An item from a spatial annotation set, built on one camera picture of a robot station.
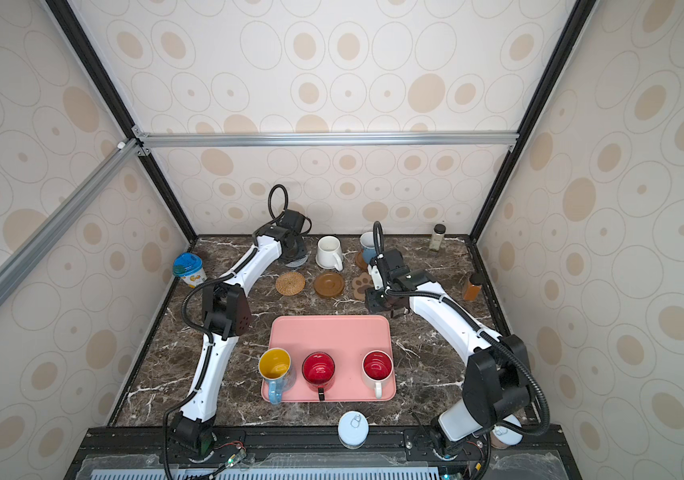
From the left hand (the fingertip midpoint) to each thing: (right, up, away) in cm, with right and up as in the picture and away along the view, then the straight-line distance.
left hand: (306, 245), depth 103 cm
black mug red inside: (+6, -38, -18) cm, 42 cm away
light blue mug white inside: (+21, 0, 0) cm, 21 cm away
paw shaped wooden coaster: (+19, -14, +3) cm, 24 cm away
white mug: (+8, -2, +3) cm, 9 cm away
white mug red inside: (+23, -36, -18) cm, 47 cm away
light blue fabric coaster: (-4, -6, +7) cm, 10 cm away
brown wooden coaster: (+8, -14, +2) cm, 16 cm away
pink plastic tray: (+14, -30, -8) cm, 35 cm away
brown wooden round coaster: (+19, -6, +7) cm, 22 cm away
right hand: (+22, -17, -17) cm, 33 cm away
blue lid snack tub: (-38, -7, -6) cm, 39 cm away
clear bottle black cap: (+48, +4, +9) cm, 49 cm away
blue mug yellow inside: (-6, -35, -20) cm, 41 cm away
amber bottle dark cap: (+55, -14, -8) cm, 57 cm away
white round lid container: (+16, -46, -32) cm, 58 cm away
